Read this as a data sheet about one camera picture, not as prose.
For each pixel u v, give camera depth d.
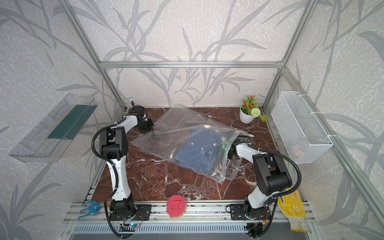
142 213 0.72
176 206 0.73
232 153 0.69
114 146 0.62
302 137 0.62
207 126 0.92
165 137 1.03
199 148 0.92
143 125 0.94
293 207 0.75
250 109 1.00
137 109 0.89
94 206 0.74
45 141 0.63
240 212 0.73
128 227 0.72
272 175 0.46
